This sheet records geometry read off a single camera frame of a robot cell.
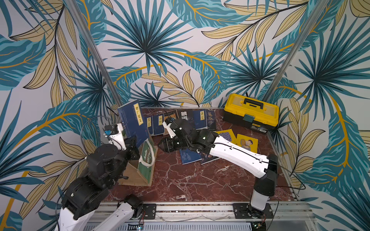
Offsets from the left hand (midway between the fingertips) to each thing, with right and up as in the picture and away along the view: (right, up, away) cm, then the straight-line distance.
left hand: (135, 140), depth 58 cm
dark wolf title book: (+21, +13, +56) cm, 61 cm away
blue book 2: (+31, +9, +52) cm, 61 cm away
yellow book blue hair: (+51, -2, +46) cm, 68 cm away
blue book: (-7, +6, +49) cm, 49 cm away
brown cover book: (+10, +12, +55) cm, 57 cm away
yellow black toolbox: (+64, +14, +39) cm, 76 cm away
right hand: (+8, -3, +10) cm, 14 cm away
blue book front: (+22, -15, +35) cm, 43 cm away
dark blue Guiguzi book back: (+40, +10, +53) cm, 67 cm away
